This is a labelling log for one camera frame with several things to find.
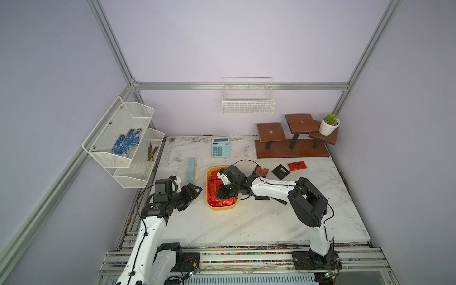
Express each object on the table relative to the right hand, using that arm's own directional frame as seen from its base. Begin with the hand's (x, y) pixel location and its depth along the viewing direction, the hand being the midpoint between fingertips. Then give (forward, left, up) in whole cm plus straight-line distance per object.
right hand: (217, 197), depth 88 cm
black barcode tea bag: (+18, -37, -5) cm, 42 cm away
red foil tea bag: (+21, -47, -4) cm, 52 cm away
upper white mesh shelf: (+16, +44, +27) cm, 54 cm away
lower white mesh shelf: (+9, +41, +7) cm, 43 cm away
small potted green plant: (+32, -61, +20) cm, 71 cm away
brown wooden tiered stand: (+34, -54, +4) cm, 64 cm away
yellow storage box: (-5, 0, -3) cm, 6 cm away
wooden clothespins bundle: (+22, +36, +11) cm, 43 cm away
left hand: (-3, +8, +9) cm, 12 cm away
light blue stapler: (+17, +16, +1) cm, 23 cm away
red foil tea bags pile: (+9, +2, +1) cm, 9 cm away
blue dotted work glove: (+13, +40, +27) cm, 50 cm away
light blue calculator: (+35, -1, -2) cm, 36 cm away
